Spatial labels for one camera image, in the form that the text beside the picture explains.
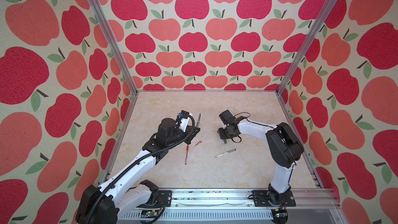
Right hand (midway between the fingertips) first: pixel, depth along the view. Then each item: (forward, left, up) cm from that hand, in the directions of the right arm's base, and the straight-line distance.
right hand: (223, 138), depth 96 cm
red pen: (-10, +22, +1) cm, 24 cm away
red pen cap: (-6, +15, +1) cm, 16 cm away
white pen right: (-8, -4, 0) cm, 9 cm away
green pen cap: (-3, -1, +1) cm, 3 cm away
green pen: (-6, +15, +25) cm, 30 cm away
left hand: (-10, +14, +22) cm, 28 cm away
